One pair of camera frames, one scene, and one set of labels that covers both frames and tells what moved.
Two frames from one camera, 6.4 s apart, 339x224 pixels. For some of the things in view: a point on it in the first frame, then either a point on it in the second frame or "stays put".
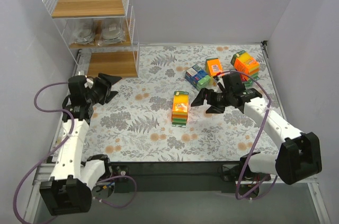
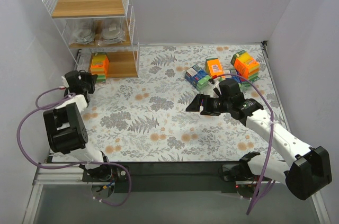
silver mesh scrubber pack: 81,30 stays put
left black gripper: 106,89 to 88,80
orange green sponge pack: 180,108 to 99,65
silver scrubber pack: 109,32 stays put
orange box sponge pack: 213,66 stays put
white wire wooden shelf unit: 92,12 stays put
